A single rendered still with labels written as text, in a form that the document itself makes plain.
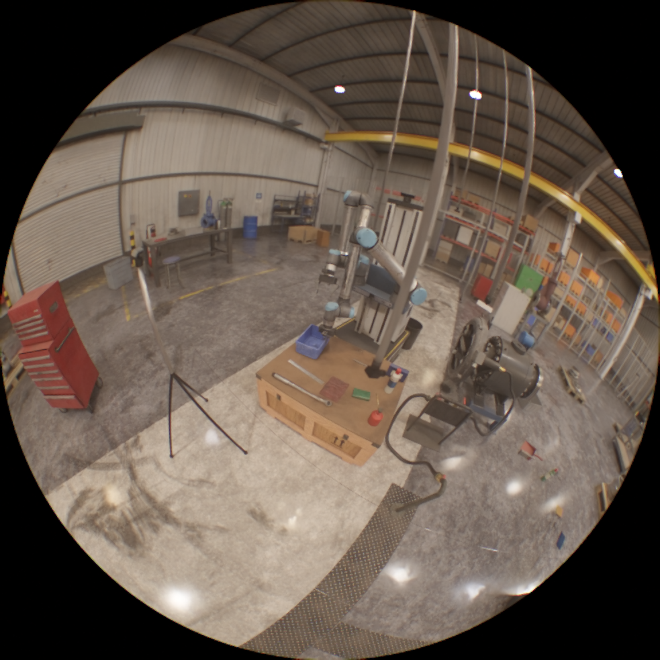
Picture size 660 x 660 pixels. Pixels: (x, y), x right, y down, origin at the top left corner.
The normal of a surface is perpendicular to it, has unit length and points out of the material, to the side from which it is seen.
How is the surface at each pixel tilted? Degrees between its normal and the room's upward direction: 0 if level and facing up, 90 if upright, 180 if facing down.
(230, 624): 0
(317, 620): 0
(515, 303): 90
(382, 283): 90
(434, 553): 0
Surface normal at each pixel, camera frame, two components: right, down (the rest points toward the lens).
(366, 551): 0.17, -0.81
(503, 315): -0.58, 0.38
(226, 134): 0.80, 0.44
